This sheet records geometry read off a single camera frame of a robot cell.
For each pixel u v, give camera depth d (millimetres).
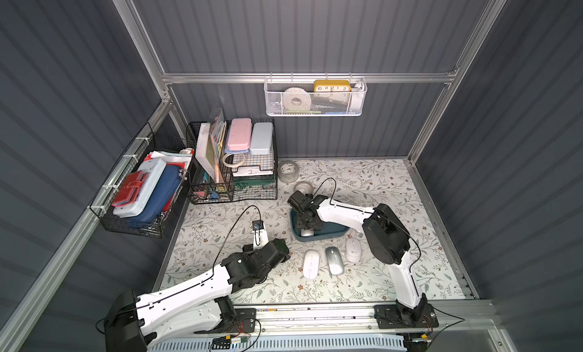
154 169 694
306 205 739
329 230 911
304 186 1077
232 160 937
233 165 913
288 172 1153
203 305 605
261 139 968
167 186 693
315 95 892
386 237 555
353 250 864
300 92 822
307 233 937
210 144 889
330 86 867
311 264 826
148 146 788
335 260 851
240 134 958
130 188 627
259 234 668
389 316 739
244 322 735
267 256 564
